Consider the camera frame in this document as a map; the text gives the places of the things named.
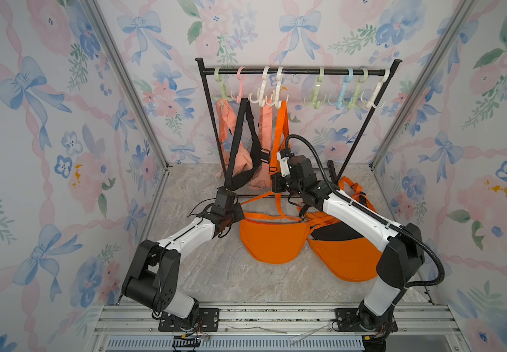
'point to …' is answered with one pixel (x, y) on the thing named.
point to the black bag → (233, 182)
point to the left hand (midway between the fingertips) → (242, 210)
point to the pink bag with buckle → (261, 179)
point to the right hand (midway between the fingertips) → (273, 175)
